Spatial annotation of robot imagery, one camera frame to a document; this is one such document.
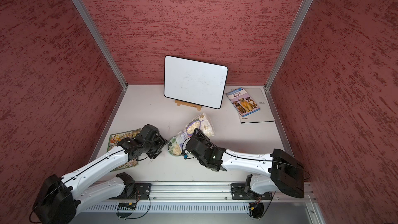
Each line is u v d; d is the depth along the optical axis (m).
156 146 0.73
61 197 0.38
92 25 0.86
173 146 0.87
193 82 0.97
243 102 1.07
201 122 0.76
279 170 0.41
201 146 0.58
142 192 0.74
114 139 0.92
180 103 1.06
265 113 1.07
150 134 0.65
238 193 0.73
